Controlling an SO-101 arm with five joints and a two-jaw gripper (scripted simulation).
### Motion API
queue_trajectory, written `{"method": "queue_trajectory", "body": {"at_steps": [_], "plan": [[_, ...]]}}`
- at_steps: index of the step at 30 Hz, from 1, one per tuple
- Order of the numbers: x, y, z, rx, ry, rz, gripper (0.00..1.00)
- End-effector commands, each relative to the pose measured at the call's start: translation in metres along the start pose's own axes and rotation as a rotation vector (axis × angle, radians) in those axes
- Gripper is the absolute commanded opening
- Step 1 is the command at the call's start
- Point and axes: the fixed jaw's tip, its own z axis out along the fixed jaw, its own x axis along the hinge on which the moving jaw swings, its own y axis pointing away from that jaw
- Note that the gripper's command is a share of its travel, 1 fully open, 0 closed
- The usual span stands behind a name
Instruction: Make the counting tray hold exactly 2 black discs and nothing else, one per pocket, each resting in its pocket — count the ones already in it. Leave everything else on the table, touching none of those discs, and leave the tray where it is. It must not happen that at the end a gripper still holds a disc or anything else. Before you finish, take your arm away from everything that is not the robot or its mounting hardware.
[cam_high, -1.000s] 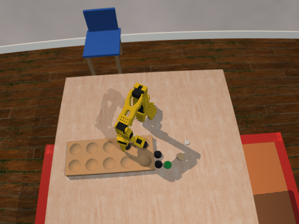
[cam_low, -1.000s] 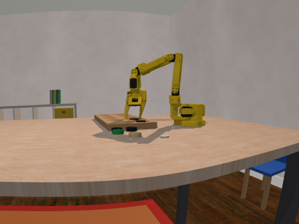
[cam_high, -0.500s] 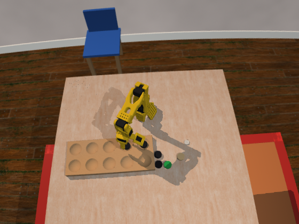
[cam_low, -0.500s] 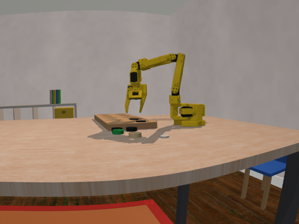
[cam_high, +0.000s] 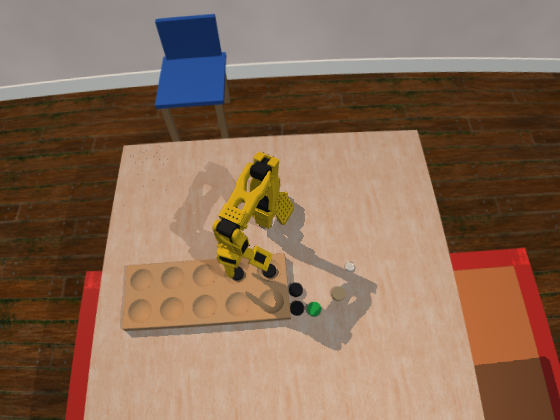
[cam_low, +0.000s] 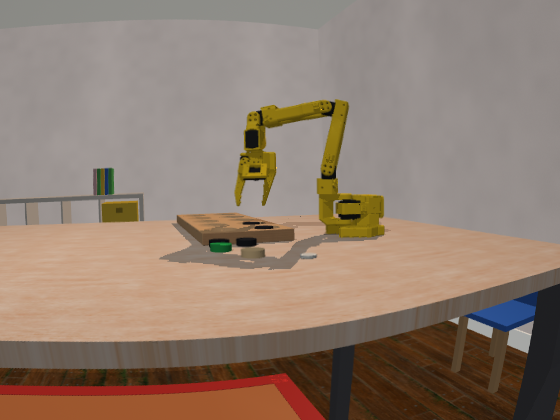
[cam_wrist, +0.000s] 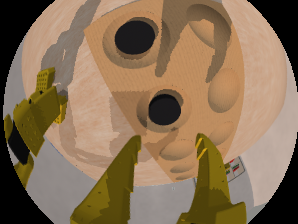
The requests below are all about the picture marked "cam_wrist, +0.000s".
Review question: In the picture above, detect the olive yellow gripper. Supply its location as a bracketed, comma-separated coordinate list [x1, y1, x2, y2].
[70, 133, 247, 224]

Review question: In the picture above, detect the black disc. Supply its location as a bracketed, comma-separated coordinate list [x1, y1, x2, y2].
[114, 20, 155, 55]
[149, 94, 181, 126]

